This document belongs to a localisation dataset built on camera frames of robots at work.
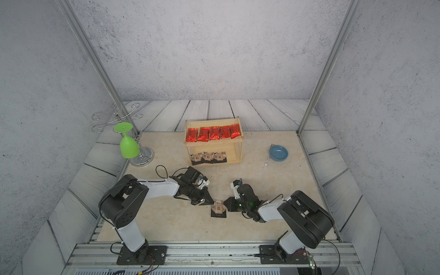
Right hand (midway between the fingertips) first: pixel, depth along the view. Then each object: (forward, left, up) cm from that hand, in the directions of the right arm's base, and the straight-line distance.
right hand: (225, 203), depth 87 cm
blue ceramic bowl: (+32, -32, 0) cm, 45 cm away
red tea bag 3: (+28, +5, +23) cm, 36 cm away
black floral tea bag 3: (+28, +4, +2) cm, 28 cm away
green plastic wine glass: (+19, +46, +22) cm, 55 cm away
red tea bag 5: (+29, -5, +22) cm, 37 cm away
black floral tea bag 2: (+28, +12, +2) cm, 30 cm away
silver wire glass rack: (+30, +51, +32) cm, 67 cm away
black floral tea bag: (+27, +18, +2) cm, 32 cm away
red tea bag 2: (+28, +11, +22) cm, 37 cm away
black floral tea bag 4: (-3, +3, 0) cm, 5 cm away
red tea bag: (+27, +17, +23) cm, 39 cm away
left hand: (-1, +4, +2) cm, 5 cm away
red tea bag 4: (+30, 0, +21) cm, 37 cm away
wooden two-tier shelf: (+37, -5, 0) cm, 37 cm away
